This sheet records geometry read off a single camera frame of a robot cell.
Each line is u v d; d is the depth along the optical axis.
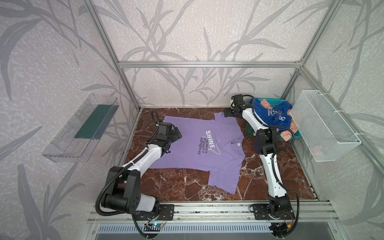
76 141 0.64
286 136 0.91
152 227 0.72
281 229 0.70
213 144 0.99
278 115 1.02
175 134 0.81
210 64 0.94
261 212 0.73
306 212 0.75
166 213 0.73
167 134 0.69
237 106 0.85
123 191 0.42
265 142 0.67
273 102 1.15
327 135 0.63
